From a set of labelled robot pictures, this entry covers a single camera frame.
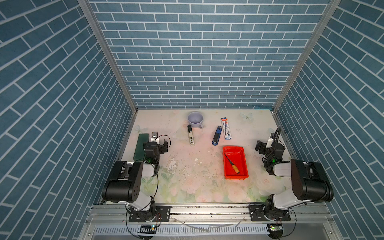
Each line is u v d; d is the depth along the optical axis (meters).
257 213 0.74
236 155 0.96
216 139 0.98
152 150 0.69
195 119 1.10
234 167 0.89
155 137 0.79
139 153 0.93
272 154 0.72
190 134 1.02
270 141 0.84
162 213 0.74
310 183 0.45
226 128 1.08
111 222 0.71
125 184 0.44
